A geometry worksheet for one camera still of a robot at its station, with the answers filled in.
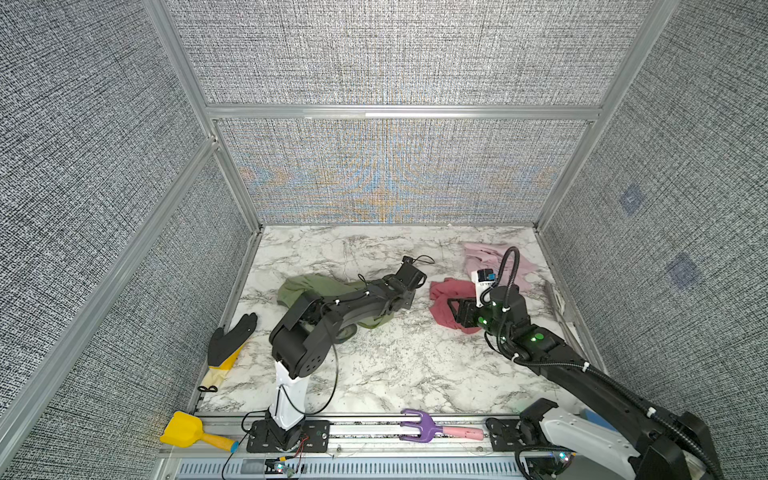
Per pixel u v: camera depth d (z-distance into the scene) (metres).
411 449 0.73
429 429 0.73
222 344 0.92
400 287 0.73
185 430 0.75
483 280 0.70
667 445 0.39
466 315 0.70
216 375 0.82
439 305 0.97
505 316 0.59
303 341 0.50
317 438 0.73
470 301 0.70
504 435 0.73
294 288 0.97
